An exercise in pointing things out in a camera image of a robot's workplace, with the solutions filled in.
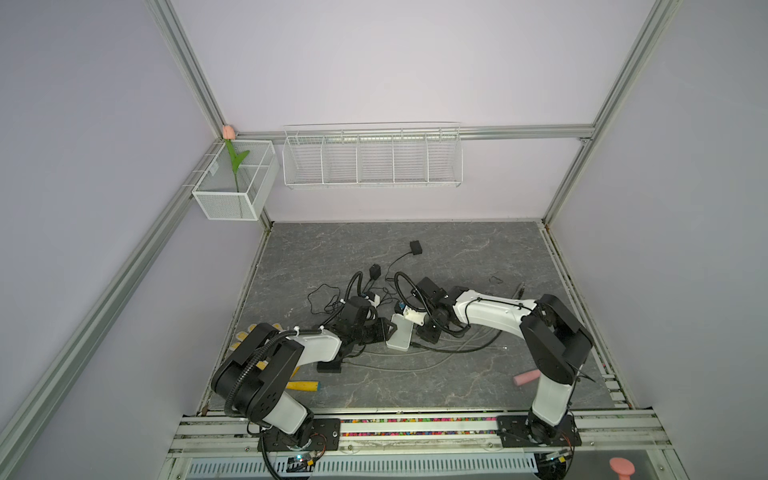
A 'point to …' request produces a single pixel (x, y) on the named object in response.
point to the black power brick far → (416, 247)
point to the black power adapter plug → (375, 271)
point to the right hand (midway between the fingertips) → (423, 330)
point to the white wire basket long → (373, 156)
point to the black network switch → (333, 366)
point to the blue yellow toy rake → (310, 386)
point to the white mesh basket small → (241, 196)
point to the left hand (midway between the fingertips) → (395, 332)
